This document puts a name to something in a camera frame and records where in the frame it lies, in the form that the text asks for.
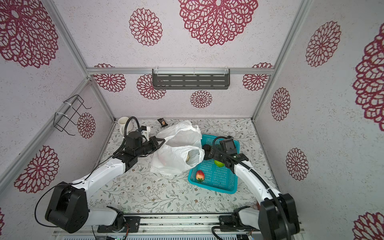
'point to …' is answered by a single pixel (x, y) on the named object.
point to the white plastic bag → (181, 151)
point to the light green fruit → (219, 164)
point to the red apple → (200, 175)
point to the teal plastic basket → (219, 178)
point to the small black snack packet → (163, 123)
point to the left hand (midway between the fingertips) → (166, 140)
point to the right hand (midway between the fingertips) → (217, 152)
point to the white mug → (122, 121)
